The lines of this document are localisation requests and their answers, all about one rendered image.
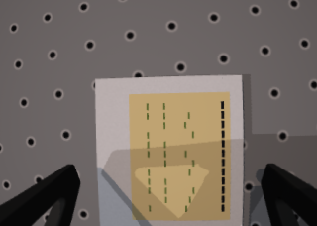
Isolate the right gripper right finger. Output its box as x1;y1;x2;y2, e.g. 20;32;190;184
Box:
261;164;317;226

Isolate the grey perforated base plate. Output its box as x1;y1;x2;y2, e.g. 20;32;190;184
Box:
0;0;317;226

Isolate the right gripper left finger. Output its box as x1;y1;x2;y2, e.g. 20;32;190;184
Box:
0;165;80;226

